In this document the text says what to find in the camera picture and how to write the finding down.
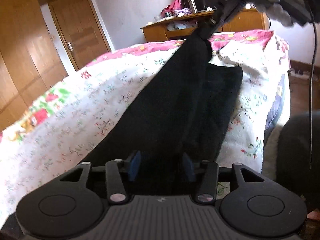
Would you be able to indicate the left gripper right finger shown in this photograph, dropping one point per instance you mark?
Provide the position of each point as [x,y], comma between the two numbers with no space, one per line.
[188,167]

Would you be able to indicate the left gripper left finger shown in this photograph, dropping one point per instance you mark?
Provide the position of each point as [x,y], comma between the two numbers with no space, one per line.
[134,164]

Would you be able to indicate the wooden wardrobe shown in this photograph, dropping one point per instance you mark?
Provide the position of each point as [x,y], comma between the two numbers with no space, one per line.
[30,64]

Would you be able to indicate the silver door handle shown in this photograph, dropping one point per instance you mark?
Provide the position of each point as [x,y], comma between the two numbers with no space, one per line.
[70,46]

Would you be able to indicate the floral pink white quilt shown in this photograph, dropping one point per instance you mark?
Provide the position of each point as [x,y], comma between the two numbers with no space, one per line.
[61,127]

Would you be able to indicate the black pants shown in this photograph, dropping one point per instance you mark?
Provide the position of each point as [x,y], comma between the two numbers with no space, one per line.
[185,109]

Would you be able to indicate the brown wooden door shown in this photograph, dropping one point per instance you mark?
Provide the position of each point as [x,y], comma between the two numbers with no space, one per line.
[77,22]

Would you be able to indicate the gloved right hand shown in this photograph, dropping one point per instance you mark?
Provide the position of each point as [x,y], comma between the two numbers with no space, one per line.
[288,12]

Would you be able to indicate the steel thermos bottle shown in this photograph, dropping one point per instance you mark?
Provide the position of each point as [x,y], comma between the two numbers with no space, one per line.
[192,6]

